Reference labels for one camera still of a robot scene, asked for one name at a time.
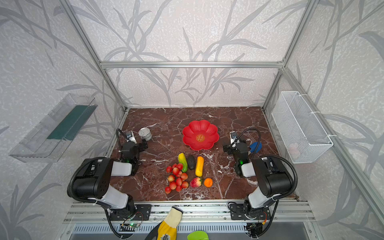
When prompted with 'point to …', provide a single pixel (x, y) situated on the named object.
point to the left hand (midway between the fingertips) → (137, 134)
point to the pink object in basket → (294, 150)
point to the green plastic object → (198, 235)
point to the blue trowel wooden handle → (253, 146)
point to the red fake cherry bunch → (177, 180)
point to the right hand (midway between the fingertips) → (233, 134)
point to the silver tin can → (144, 133)
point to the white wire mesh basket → (301, 133)
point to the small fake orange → (208, 182)
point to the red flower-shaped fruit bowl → (200, 135)
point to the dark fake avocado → (191, 161)
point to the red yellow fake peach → (195, 182)
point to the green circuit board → (131, 225)
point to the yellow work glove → (167, 229)
